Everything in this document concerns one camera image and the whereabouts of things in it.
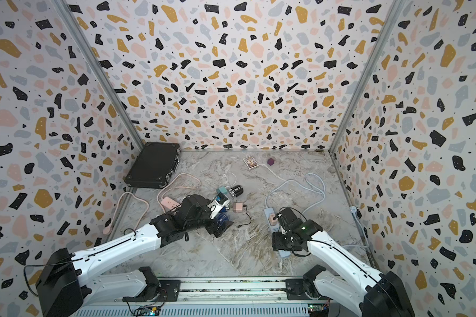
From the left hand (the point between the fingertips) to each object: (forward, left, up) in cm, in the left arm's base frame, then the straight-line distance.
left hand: (228, 213), depth 78 cm
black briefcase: (+36, +43, -11) cm, 57 cm away
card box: (+39, -10, -14) cm, 43 cm away
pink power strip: (+13, +30, -13) cm, 35 cm away
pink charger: (+10, -3, -13) cm, 16 cm away
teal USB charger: (+20, +5, -13) cm, 24 cm away
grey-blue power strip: (+8, -18, -13) cm, 24 cm away
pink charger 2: (0, -19, -10) cm, 21 cm away
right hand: (-8, -21, -11) cm, 25 cm away
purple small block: (+41, -22, -15) cm, 49 cm away
